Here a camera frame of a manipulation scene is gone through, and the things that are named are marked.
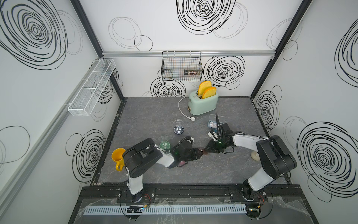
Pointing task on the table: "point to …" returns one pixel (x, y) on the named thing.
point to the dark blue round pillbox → (178, 129)
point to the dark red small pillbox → (204, 152)
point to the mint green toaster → (196, 105)
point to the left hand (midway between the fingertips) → (202, 154)
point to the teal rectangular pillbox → (212, 122)
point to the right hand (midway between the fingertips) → (206, 151)
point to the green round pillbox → (164, 144)
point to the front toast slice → (209, 92)
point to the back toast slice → (203, 86)
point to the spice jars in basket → (190, 72)
